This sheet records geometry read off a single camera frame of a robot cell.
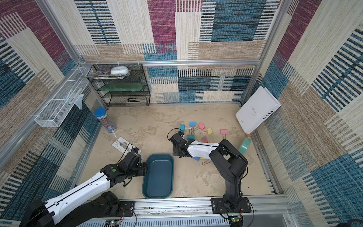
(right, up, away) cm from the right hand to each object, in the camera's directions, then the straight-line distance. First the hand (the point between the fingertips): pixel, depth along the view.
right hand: (177, 150), depth 95 cm
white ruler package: (-36, +3, +2) cm, 36 cm away
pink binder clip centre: (+19, +7, +4) cm, 20 cm away
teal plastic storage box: (-11, -16, -10) cm, 22 cm away
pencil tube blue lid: (-47, +24, -6) cm, 53 cm away
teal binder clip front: (+18, -6, -5) cm, 20 cm away
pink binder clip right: (+34, +11, +10) cm, 37 cm away
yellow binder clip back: (+22, +12, +8) cm, 27 cm away
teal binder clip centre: (+9, +8, +6) cm, 14 cm away
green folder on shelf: (-38, +43, +3) cm, 58 cm away
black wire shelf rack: (-49, +50, -3) cm, 70 cm away
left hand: (-19, -7, -11) cm, 23 cm away
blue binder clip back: (+11, +17, +14) cm, 24 cm away
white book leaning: (+50, +27, -5) cm, 57 cm away
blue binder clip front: (+12, -3, -6) cm, 14 cm away
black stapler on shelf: (-34, +36, +15) cm, 51 cm away
